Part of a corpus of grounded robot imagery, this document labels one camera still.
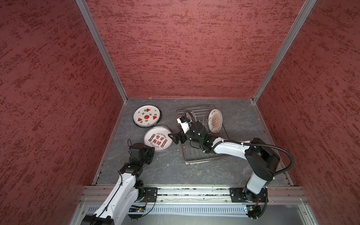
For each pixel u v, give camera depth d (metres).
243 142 0.51
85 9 0.71
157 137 0.93
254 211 0.71
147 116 1.06
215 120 0.96
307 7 0.71
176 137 0.73
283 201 0.74
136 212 0.73
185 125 0.73
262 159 0.48
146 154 0.72
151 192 0.75
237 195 0.74
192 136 0.71
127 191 0.54
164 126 1.00
